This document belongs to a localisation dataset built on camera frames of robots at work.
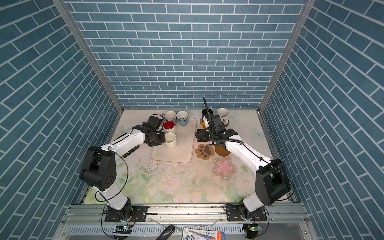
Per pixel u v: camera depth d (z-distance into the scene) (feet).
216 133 2.11
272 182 1.42
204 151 3.16
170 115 3.60
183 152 3.22
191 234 2.23
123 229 2.37
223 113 3.67
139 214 2.40
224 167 2.99
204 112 3.52
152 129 2.42
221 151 3.17
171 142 2.94
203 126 2.53
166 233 2.15
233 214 2.41
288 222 2.47
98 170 1.54
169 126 3.48
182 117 3.47
